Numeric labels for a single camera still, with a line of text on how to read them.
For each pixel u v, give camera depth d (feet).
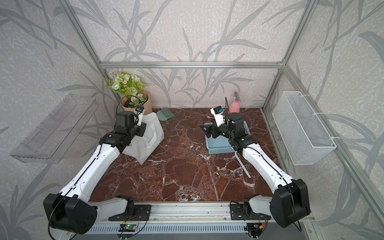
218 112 2.15
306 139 1.95
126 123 1.91
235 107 3.66
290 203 1.29
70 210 1.26
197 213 2.47
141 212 2.46
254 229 2.33
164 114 3.79
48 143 2.10
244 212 2.37
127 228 2.32
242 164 2.99
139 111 2.22
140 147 2.69
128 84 3.07
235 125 1.90
